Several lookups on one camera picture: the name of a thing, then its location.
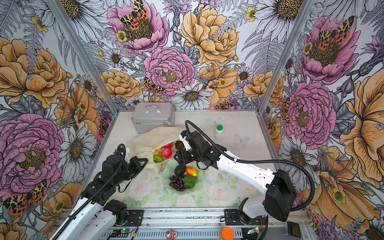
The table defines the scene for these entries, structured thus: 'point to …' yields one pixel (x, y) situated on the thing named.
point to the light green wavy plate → (168, 171)
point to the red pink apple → (167, 152)
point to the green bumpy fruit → (157, 158)
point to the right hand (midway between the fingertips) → (181, 160)
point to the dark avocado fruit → (180, 169)
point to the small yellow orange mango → (191, 171)
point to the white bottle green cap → (219, 132)
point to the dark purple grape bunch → (177, 183)
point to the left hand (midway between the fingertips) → (148, 164)
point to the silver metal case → (146, 116)
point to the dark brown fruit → (179, 144)
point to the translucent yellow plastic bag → (144, 143)
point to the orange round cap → (226, 233)
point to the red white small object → (171, 234)
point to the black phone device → (293, 229)
